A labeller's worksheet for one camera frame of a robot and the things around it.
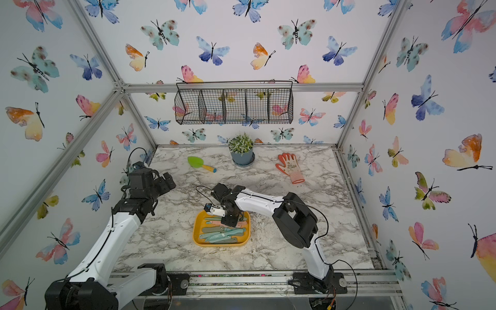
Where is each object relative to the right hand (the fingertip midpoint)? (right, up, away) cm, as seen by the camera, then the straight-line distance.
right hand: (231, 216), depth 89 cm
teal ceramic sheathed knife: (-2, -7, -4) cm, 9 cm away
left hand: (-27, +18, -7) cm, 33 cm away
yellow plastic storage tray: (-14, -3, -1) cm, 14 cm away
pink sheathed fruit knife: (+5, -3, -2) cm, 6 cm away
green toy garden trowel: (-22, +24, +26) cm, 42 cm away
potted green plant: (+4, +32, +11) cm, 34 cm away
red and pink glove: (+31, +21, +19) cm, 42 cm away
